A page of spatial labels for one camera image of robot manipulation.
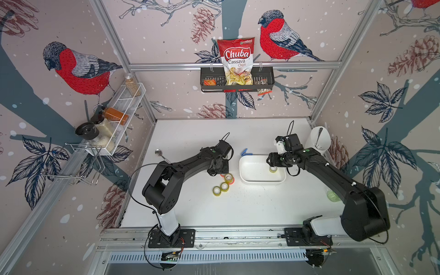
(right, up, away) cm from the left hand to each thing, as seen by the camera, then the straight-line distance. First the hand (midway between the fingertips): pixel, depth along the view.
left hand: (226, 167), depth 91 cm
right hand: (+23, +5, -3) cm, 24 cm away
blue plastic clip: (+11, +6, +10) cm, 16 cm away
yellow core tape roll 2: (-5, -12, -3) cm, 13 cm away
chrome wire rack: (-53, +8, -32) cm, 62 cm away
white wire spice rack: (-46, +16, -27) cm, 55 cm away
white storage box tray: (+17, -2, +5) cm, 18 cm away
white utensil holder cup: (+53, +15, +5) cm, 56 cm away
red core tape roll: (-2, -5, +2) cm, 6 cm away
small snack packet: (+20, +41, -1) cm, 46 cm away
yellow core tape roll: (-1, -10, -2) cm, 10 cm away
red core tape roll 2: (+3, -8, -1) cm, 9 cm away
